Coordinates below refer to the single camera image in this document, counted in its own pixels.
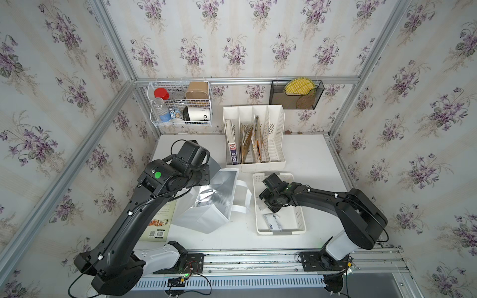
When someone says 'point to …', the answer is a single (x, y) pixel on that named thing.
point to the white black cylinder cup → (196, 113)
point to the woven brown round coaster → (305, 102)
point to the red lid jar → (161, 92)
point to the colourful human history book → (257, 141)
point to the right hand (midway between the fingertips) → (262, 201)
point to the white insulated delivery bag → (209, 206)
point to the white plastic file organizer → (272, 121)
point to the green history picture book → (158, 229)
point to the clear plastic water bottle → (162, 112)
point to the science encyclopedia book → (229, 128)
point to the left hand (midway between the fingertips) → (209, 176)
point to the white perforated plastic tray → (292, 218)
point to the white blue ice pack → (272, 222)
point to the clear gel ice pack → (260, 204)
